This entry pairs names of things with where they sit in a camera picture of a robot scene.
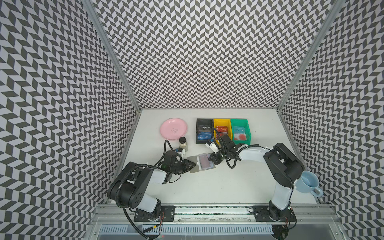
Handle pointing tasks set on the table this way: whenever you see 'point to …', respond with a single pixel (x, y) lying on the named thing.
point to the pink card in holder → (205, 163)
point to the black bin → (204, 130)
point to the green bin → (241, 131)
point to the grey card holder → (196, 159)
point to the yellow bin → (222, 126)
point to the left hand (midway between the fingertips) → (195, 165)
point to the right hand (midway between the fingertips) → (209, 162)
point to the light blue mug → (308, 182)
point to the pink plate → (173, 128)
